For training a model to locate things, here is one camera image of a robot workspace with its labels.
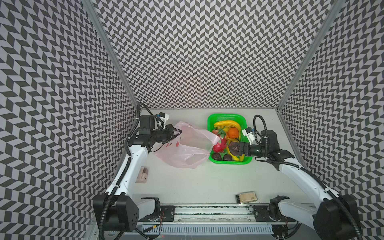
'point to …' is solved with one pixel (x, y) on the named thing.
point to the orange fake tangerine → (233, 132)
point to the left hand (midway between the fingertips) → (181, 132)
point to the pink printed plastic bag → (189, 148)
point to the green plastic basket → (245, 137)
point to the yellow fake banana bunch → (227, 124)
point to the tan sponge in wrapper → (246, 196)
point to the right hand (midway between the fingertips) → (233, 152)
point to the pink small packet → (142, 175)
